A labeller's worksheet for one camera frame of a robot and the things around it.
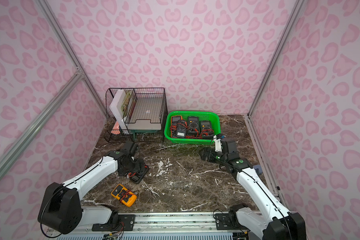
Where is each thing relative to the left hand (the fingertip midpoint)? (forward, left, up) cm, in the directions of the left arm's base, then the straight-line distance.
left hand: (137, 166), depth 87 cm
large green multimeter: (+26, -33, +3) cm, 42 cm away
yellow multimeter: (-14, +6, -2) cm, 16 cm away
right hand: (+3, -38, +10) cm, 40 cm away
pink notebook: (+28, +20, +1) cm, 34 cm away
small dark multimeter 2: (-5, 0, -3) cm, 6 cm away
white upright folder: (+30, +16, +17) cm, 38 cm away
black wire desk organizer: (+36, +12, +15) cm, 40 cm away
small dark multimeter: (+22, -25, +7) cm, 34 cm away
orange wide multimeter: (+33, -20, +4) cm, 39 cm away
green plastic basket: (+39, -49, 0) cm, 63 cm away
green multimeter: (+25, -42, +2) cm, 49 cm away
